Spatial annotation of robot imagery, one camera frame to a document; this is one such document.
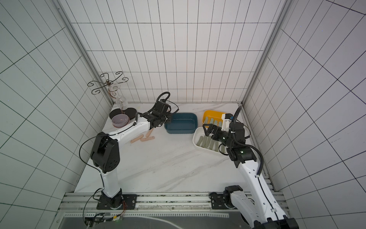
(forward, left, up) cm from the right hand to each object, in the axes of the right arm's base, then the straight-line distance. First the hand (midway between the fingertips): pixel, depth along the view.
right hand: (210, 124), depth 76 cm
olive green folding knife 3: (+2, -1, -24) cm, 24 cm away
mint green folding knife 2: (+21, -5, -23) cm, 32 cm away
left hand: (+11, +27, -11) cm, 31 cm away
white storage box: (+3, +3, -24) cm, 24 cm away
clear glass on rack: (+17, +57, -3) cm, 60 cm away
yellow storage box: (+28, -10, -26) cm, 39 cm away
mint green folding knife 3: (+20, -8, -24) cm, 32 cm away
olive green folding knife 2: (+4, +1, -25) cm, 25 cm away
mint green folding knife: (+21, -1, -23) cm, 31 cm away
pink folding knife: (+3, +41, -23) cm, 47 cm away
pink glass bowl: (+14, +63, -19) cm, 68 cm away
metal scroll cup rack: (+19, +58, +10) cm, 61 cm away
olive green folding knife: (+3, +4, -23) cm, 24 cm away
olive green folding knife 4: (+1, -4, -24) cm, 25 cm away
